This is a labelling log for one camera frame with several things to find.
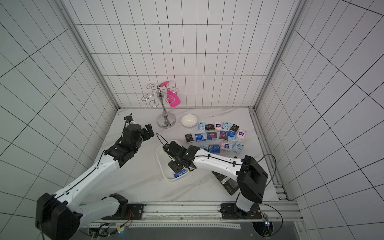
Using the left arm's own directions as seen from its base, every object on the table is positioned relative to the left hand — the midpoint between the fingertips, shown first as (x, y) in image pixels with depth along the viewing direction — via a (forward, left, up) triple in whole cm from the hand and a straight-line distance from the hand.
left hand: (143, 130), depth 81 cm
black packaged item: (-23, -49, -18) cm, 57 cm away
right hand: (-15, -16, -11) cm, 25 cm away
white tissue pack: (0, -57, -18) cm, 60 cm away
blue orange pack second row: (-1, -42, -18) cm, 46 cm away
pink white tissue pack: (+10, -61, -17) cm, 64 cm away
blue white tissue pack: (+7, -33, -18) cm, 38 cm away
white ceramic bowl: (+21, -25, -16) cm, 36 cm away
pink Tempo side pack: (+17, -46, -17) cm, 52 cm away
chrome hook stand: (+23, -7, -18) cm, 30 cm away
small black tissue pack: (+17, -40, -19) cm, 47 cm away
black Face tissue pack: (+15, -57, -17) cm, 62 cm away
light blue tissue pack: (+17, -34, -18) cm, 42 cm away
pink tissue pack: (0, -49, -18) cm, 52 cm away
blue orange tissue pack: (+9, -49, -17) cm, 53 cm away
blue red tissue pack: (+9, -41, -18) cm, 45 cm away
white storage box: (-9, -10, -18) cm, 22 cm away
